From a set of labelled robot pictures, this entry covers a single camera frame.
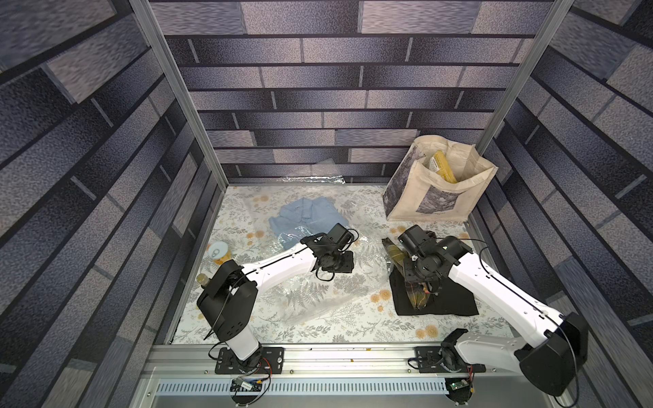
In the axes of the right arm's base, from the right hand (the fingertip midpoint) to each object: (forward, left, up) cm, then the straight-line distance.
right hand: (411, 271), depth 79 cm
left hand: (+3, +19, -3) cm, 19 cm away
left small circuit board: (-30, +50, -12) cm, 59 cm away
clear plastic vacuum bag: (-6, +32, -12) cm, 35 cm away
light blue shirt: (+29, +39, -10) cm, 49 cm away
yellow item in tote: (+40, -16, +10) cm, 45 cm away
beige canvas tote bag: (+28, -10, +14) cm, 33 cm away
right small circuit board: (-28, -14, -16) cm, 35 cm away
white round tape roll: (+10, +69, -6) cm, 70 cm away
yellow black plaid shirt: (-8, 0, 0) cm, 8 cm away
